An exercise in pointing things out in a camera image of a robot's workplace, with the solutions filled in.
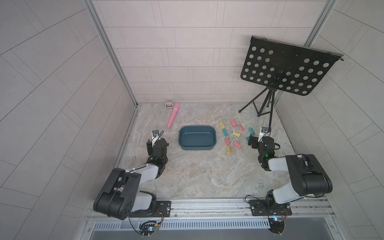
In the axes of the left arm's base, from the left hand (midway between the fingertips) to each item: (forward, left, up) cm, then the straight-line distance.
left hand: (156, 136), depth 89 cm
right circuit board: (-43, -62, -7) cm, 76 cm away
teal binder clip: (+7, -44, -6) cm, 45 cm away
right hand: (+4, -63, -2) cm, 64 cm away
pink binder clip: (+16, -50, -6) cm, 53 cm away
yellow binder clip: (+13, -42, -5) cm, 44 cm away
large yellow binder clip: (+6, -52, -6) cm, 53 cm away
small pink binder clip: (0, -44, -5) cm, 44 cm away
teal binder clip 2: (+8, -62, -6) cm, 63 cm away
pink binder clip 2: (+11, -55, -6) cm, 56 cm away
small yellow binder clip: (-6, -44, -6) cm, 45 cm away
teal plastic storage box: (+3, -25, -6) cm, 26 cm away
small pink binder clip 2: (-2, -50, -6) cm, 51 cm away
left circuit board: (-44, -3, -6) cm, 45 cm away
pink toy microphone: (+27, -9, -4) cm, 29 cm away
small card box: (+31, -3, -4) cm, 31 cm away
